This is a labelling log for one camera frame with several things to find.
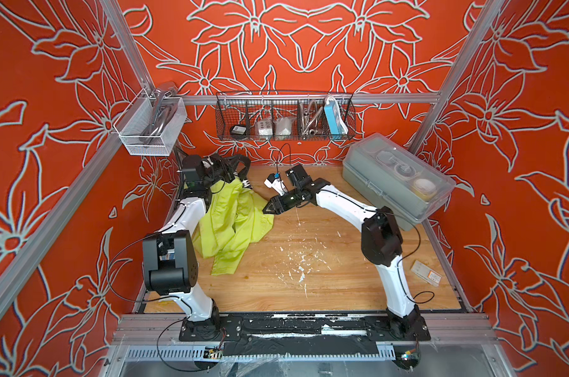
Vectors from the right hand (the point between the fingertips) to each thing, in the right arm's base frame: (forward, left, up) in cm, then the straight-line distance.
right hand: (263, 208), depth 86 cm
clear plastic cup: (+28, -7, +16) cm, 33 cm away
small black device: (+29, +12, +13) cm, 34 cm away
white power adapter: (+29, 0, +16) cm, 33 cm away
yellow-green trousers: (-4, +11, -2) cm, 12 cm away
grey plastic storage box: (+16, -49, +3) cm, 51 cm away
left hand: (+12, +7, +17) cm, 22 cm away
